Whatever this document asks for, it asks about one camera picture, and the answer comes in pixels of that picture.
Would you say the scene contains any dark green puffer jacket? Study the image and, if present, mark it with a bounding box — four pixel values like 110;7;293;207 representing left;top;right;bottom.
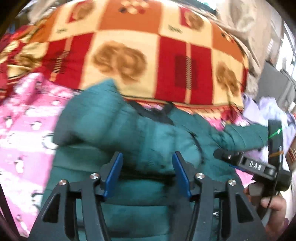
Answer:
43;80;268;240

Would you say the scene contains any lavender clothes pile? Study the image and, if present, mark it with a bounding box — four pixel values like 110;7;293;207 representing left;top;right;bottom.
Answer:
242;93;295;155

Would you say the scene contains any right hand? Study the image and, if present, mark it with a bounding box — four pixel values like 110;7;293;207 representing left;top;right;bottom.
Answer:
244;182;290;240

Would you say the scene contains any pink penguin bedsheet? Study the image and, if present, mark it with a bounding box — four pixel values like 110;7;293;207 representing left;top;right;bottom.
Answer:
1;73;78;237

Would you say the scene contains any red orange rose blanket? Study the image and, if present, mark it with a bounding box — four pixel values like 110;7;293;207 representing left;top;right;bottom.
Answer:
1;1;248;118

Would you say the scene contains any beige curtain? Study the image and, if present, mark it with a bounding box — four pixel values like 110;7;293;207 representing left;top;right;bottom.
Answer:
216;1;271;97

